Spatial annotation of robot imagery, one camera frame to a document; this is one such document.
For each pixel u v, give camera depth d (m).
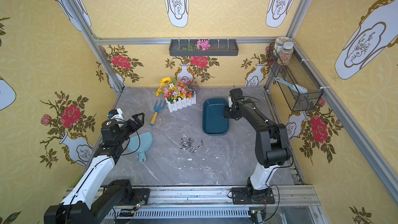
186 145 0.91
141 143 0.94
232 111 0.81
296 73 0.88
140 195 0.74
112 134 0.62
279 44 0.86
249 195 0.66
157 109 1.08
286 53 0.80
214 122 0.97
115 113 0.72
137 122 0.73
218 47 0.92
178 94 0.97
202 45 0.88
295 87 0.69
